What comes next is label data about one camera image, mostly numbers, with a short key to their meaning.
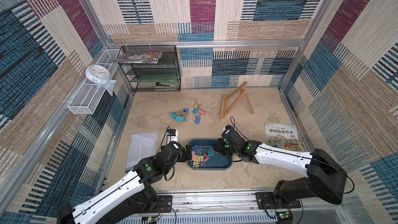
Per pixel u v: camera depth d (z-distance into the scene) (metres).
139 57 0.86
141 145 0.92
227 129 0.78
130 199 0.60
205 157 0.84
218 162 0.85
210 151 0.86
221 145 0.74
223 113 1.02
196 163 0.83
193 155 0.88
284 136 0.94
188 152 0.67
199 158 0.85
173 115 1.03
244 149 0.63
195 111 1.06
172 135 0.66
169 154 0.54
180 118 0.99
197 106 1.05
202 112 1.06
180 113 1.02
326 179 0.42
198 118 1.03
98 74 0.76
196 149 0.89
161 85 1.09
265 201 0.73
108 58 0.92
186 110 1.04
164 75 1.13
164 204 0.73
